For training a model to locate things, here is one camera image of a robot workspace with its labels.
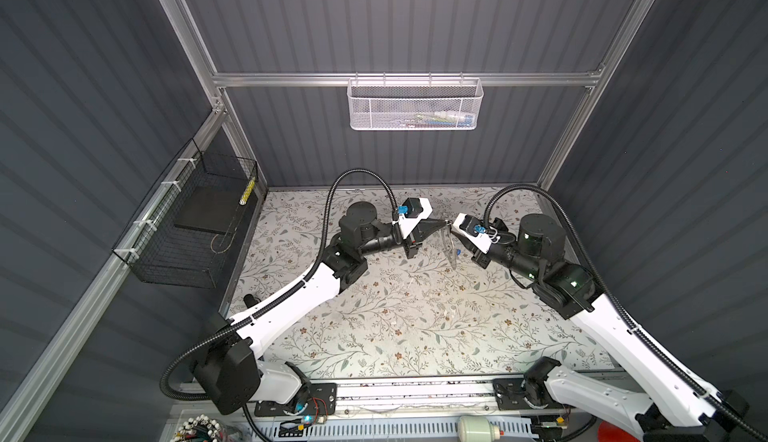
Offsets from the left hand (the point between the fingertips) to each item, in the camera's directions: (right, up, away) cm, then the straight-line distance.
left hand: (444, 220), depth 65 cm
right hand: (+5, -1, +2) cm, 5 cm away
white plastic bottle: (+7, -45, -2) cm, 45 cm away
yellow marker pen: (-51, +7, +17) cm, 55 cm away
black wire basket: (-63, -3, +8) cm, 64 cm away
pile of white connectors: (-48, -39, -9) cm, 63 cm away
